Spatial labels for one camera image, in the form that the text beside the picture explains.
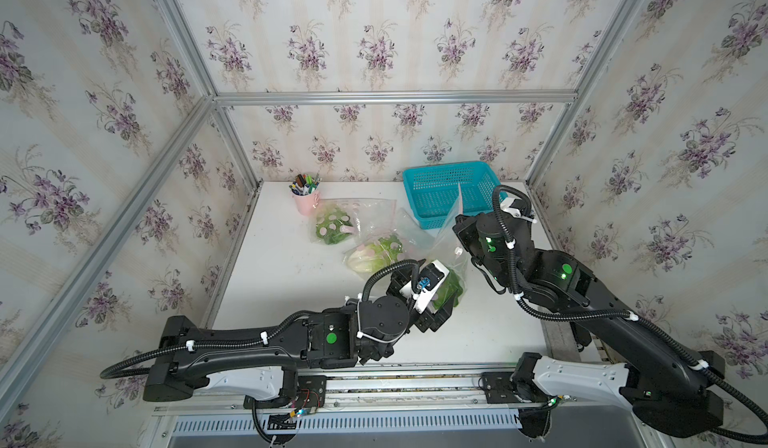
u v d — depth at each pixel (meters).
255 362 0.41
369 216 1.07
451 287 0.71
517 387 0.65
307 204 1.05
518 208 0.55
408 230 1.03
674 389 0.38
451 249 0.58
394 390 0.75
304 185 1.04
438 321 0.50
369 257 0.89
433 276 0.44
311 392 0.72
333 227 0.93
